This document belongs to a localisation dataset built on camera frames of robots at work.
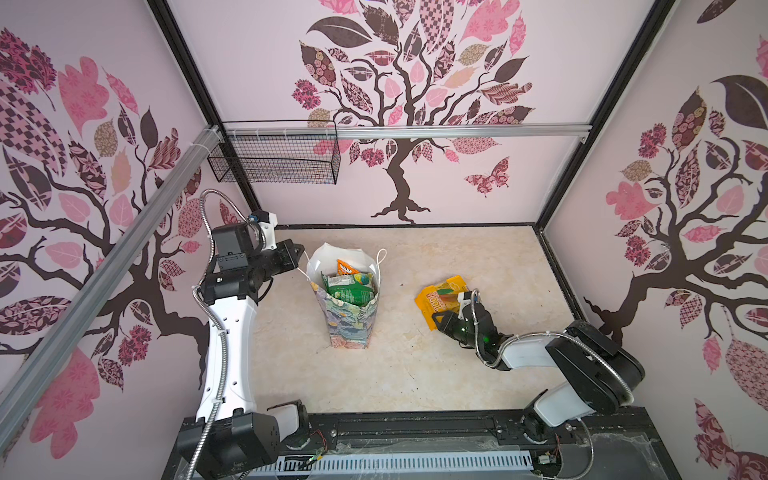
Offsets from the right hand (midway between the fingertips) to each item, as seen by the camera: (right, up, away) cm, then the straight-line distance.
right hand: (434, 313), depth 90 cm
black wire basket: (-61, +58, +32) cm, 90 cm away
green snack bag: (-23, +9, -13) cm, 28 cm away
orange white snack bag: (-27, +14, -5) cm, 31 cm away
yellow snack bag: (+3, +5, +2) cm, 6 cm away
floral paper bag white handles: (-24, -1, -14) cm, 28 cm away
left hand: (-35, +19, -18) cm, 44 cm away
